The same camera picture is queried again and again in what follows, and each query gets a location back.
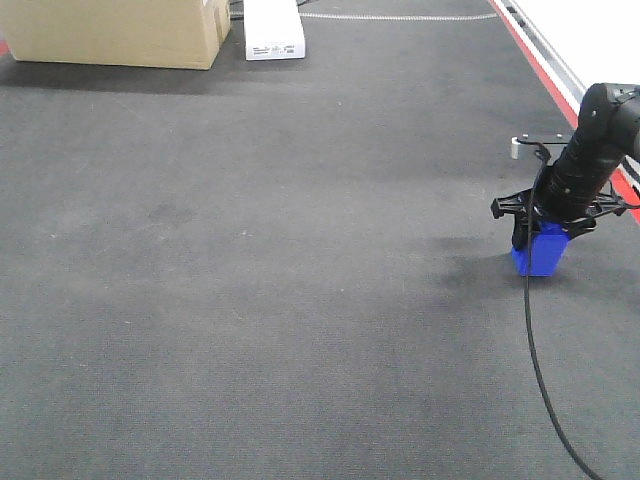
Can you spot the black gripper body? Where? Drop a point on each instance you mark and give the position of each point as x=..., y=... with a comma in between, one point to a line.
x=572, y=200

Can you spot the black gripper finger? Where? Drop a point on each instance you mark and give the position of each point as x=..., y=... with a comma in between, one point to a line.
x=525, y=225
x=582, y=226

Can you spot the blue plastic box with knob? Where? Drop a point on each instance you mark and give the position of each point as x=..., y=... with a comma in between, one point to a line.
x=545, y=255

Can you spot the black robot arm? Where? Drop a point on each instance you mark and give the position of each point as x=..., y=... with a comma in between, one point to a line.
x=607, y=112

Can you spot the long white box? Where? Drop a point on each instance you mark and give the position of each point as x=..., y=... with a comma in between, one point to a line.
x=274, y=30

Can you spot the brown cardboard box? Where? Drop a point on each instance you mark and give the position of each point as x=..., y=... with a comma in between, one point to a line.
x=110, y=30

